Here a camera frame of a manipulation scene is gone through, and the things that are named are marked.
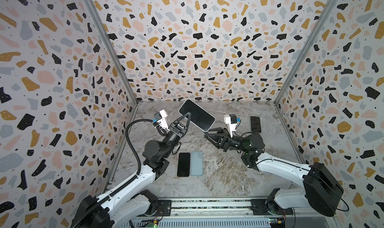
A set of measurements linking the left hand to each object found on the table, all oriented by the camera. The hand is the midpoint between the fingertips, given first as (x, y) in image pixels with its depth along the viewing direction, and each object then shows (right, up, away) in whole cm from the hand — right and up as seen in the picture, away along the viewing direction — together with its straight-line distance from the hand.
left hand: (190, 113), depth 57 cm
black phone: (+44, -7, +52) cm, 68 cm away
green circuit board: (-18, -52, +13) cm, 57 cm away
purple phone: (-7, -31, +31) cm, 44 cm away
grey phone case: (+1, -30, +32) cm, 44 cm away
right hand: (+6, -9, +2) cm, 10 cm away
